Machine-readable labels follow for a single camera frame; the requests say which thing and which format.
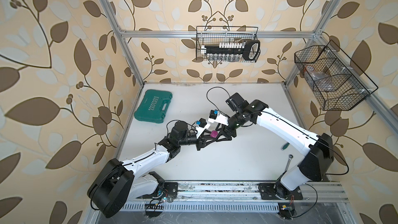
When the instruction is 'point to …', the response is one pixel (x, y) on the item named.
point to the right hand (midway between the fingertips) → (217, 133)
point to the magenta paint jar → (214, 134)
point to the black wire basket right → (337, 82)
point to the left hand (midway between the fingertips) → (212, 134)
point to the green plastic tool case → (153, 106)
